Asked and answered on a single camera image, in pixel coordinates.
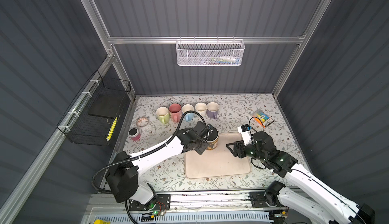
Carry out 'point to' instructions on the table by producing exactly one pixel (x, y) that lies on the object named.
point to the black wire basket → (95, 115)
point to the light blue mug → (189, 116)
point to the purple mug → (212, 109)
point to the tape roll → (142, 121)
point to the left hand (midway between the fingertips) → (202, 143)
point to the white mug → (201, 108)
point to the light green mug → (163, 113)
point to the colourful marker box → (263, 118)
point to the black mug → (212, 141)
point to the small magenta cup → (133, 133)
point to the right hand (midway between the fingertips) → (232, 145)
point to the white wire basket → (210, 52)
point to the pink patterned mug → (175, 112)
